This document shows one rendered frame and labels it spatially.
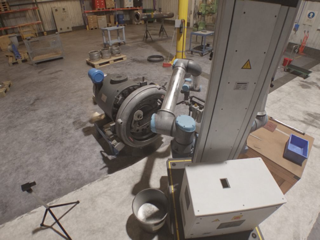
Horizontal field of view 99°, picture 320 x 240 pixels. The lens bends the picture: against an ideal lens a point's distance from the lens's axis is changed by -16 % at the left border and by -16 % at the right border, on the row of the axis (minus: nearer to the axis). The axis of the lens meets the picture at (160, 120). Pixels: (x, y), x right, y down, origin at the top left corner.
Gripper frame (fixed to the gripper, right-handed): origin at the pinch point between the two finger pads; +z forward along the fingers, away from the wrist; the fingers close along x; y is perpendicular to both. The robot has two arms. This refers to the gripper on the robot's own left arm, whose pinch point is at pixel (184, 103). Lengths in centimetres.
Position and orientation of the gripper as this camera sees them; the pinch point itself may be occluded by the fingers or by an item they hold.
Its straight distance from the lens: 234.2
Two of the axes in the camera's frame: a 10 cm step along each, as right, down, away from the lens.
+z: 0.0, 7.9, 6.1
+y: 9.8, -1.3, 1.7
